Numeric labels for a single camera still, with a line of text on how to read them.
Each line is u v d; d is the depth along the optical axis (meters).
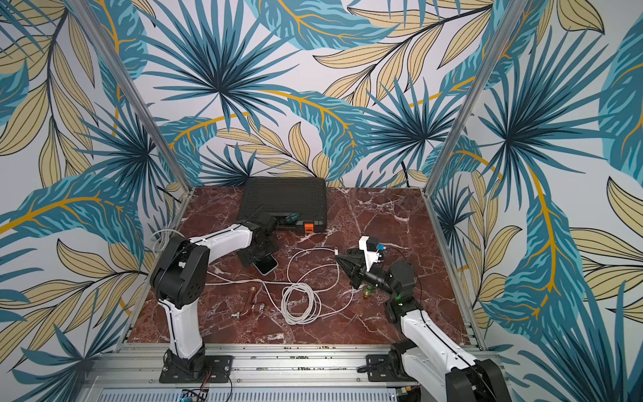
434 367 0.50
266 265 0.95
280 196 1.08
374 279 0.67
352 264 0.69
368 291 0.70
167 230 1.03
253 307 0.82
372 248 0.65
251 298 0.86
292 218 0.98
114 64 0.77
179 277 0.51
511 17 0.69
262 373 0.74
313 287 0.89
